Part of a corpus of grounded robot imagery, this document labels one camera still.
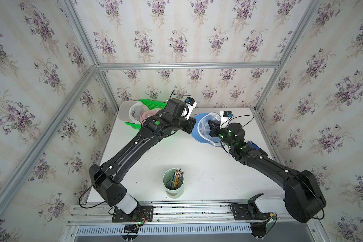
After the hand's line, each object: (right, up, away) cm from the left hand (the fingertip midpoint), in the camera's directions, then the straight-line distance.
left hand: (196, 122), depth 71 cm
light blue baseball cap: (+4, -5, +15) cm, 16 cm away
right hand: (+8, 0, +9) cm, 12 cm away
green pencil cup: (-12, -35, +1) cm, 37 cm away
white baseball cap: (-44, +8, +34) cm, 56 cm away
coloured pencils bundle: (-9, -25, -2) cm, 27 cm away
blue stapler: (+39, -15, +25) cm, 48 cm away
